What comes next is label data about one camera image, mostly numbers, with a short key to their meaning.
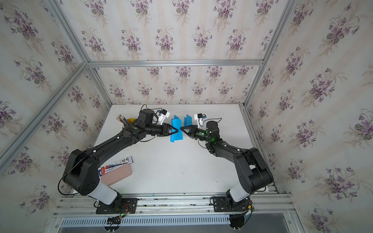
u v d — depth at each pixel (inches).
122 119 35.0
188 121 42.0
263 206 29.0
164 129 28.1
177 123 31.0
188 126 31.0
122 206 28.6
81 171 17.1
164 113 30.0
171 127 29.9
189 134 29.6
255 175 17.8
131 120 38.0
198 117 31.3
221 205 28.7
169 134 28.9
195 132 29.3
